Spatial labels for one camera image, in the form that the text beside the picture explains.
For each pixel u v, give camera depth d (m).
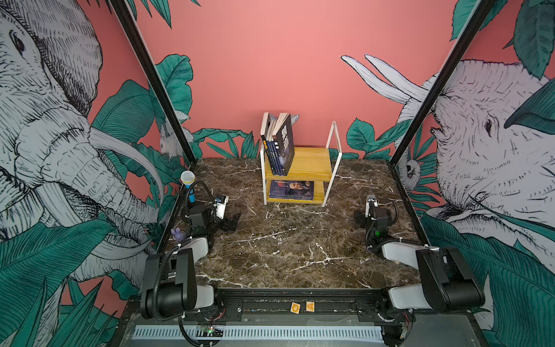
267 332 0.70
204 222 0.70
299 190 0.98
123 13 0.70
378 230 0.71
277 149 0.77
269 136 0.76
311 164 0.93
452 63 0.81
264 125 0.76
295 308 0.73
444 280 0.43
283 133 0.78
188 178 0.80
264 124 0.76
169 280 0.45
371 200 0.80
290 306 0.75
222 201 0.79
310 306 0.75
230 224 0.83
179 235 0.85
